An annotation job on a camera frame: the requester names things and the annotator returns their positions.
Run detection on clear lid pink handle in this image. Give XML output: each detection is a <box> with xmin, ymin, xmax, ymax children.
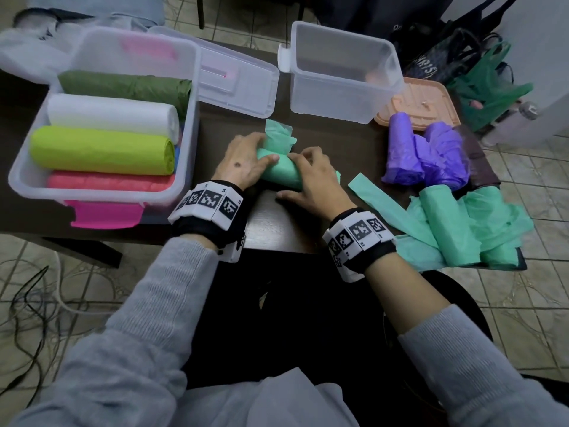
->
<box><xmin>149</xmin><ymin>25</ymin><xmax>281</xmax><ymax>120</ymax></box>

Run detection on black left wristband with markers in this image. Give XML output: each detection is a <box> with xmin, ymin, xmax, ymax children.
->
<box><xmin>167</xmin><ymin>180</ymin><xmax>249</xmax><ymax>250</ymax></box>

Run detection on green plastic bag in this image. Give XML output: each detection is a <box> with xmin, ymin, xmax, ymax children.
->
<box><xmin>446</xmin><ymin>42</ymin><xmax>534</xmax><ymax>133</ymax></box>

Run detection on black chair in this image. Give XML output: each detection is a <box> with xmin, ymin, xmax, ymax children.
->
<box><xmin>195</xmin><ymin>0</ymin><xmax>308</xmax><ymax>31</ymax></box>

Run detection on person's left forearm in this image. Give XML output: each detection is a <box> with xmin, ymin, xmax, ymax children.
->
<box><xmin>8</xmin><ymin>235</ymin><xmax>220</xmax><ymax>427</ymax></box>

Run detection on black round stool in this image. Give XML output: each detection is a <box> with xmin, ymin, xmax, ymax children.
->
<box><xmin>383</xmin><ymin>270</ymin><xmax>495</xmax><ymax>396</ymax></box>

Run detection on dark patterned bag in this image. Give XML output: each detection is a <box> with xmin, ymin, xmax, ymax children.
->
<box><xmin>402</xmin><ymin>0</ymin><xmax>522</xmax><ymax>84</ymax></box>

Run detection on thick white floor cable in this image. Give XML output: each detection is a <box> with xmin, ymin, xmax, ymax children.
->
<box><xmin>53</xmin><ymin>251</ymin><xmax>114</xmax><ymax>317</ymax></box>

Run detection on tangled dark floor cables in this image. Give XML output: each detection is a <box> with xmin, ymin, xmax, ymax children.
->
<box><xmin>0</xmin><ymin>253</ymin><xmax>119</xmax><ymax>410</ymax></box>

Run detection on yellow-green bag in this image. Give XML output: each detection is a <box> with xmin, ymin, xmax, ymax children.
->
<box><xmin>30</xmin><ymin>125</ymin><xmax>177</xmax><ymax>177</ymax></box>

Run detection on person's black trousers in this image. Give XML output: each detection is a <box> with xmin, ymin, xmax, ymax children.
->
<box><xmin>182</xmin><ymin>248</ymin><xmax>445</xmax><ymax>427</ymax></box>

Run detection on person's right forearm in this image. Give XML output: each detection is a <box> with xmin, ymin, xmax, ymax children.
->
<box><xmin>364</xmin><ymin>257</ymin><xmax>569</xmax><ymax>427</ymax></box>

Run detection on small clear plastic bin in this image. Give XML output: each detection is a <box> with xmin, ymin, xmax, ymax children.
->
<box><xmin>277</xmin><ymin>20</ymin><xmax>406</xmax><ymax>126</ymax></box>

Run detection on black wristband with markers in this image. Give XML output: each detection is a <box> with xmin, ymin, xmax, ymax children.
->
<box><xmin>322</xmin><ymin>208</ymin><xmax>398</xmax><ymax>284</ymax></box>
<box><xmin>167</xmin><ymin>180</ymin><xmax>249</xmax><ymax>250</ymax></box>

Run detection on white bag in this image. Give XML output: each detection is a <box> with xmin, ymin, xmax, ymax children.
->
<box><xmin>46</xmin><ymin>93</ymin><xmax>182</xmax><ymax>146</ymax></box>

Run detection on translucent zipper bag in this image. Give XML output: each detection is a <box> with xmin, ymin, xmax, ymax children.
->
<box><xmin>0</xmin><ymin>8</ymin><xmax>150</xmax><ymax>85</ymax></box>

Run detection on black right wristband with markers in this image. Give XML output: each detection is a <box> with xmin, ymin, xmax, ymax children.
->
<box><xmin>322</xmin><ymin>208</ymin><xmax>398</xmax><ymax>284</ymax></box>

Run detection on blue-grey floor mat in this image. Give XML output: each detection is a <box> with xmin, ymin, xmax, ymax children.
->
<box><xmin>26</xmin><ymin>0</ymin><xmax>166</xmax><ymax>28</ymax></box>

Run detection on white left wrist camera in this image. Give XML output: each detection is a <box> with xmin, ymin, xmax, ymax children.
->
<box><xmin>216</xmin><ymin>233</ymin><xmax>247</xmax><ymax>265</ymax></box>

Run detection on black side table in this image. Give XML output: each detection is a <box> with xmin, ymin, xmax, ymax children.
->
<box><xmin>520</xmin><ymin>372</ymin><xmax>569</xmax><ymax>405</ymax></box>

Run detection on person's right hand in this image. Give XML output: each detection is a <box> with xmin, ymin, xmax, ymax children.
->
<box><xmin>275</xmin><ymin>146</ymin><xmax>356</xmax><ymax>223</ymax></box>

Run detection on large clear storage bin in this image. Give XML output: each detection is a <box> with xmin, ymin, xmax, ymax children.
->
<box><xmin>8</xmin><ymin>25</ymin><xmax>202</xmax><ymax>231</ymax></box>

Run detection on olive green bag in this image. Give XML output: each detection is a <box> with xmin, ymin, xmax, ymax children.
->
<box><xmin>58</xmin><ymin>69</ymin><xmax>193</xmax><ymax>119</ymax></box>

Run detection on red plastic bag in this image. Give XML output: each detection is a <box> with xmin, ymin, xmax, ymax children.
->
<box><xmin>46</xmin><ymin>169</ymin><xmax>177</xmax><ymax>193</ymax></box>

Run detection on person's left hand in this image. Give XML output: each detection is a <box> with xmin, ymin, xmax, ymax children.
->
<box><xmin>212</xmin><ymin>132</ymin><xmax>280</xmax><ymax>192</ymax></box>

